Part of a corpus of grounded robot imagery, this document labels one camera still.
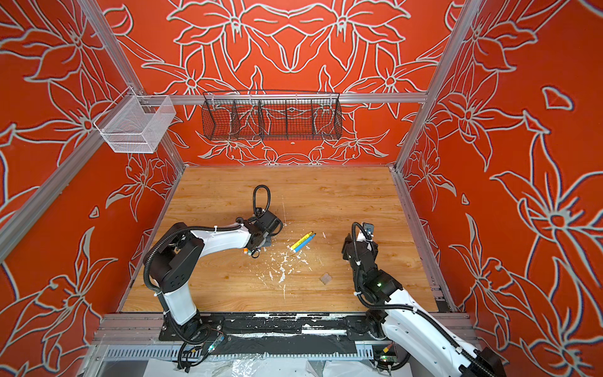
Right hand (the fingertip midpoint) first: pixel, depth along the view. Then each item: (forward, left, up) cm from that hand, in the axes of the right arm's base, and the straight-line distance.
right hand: (353, 235), depth 81 cm
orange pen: (0, +41, -11) cm, 42 cm away
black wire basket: (+48, +30, +18) cm, 60 cm away
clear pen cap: (-11, +10, -12) cm, 19 cm away
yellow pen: (+4, +18, -11) cm, 22 cm away
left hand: (+7, +35, -11) cm, 37 cm away
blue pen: (+3, +17, -12) cm, 21 cm away
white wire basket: (+41, +84, +21) cm, 96 cm away
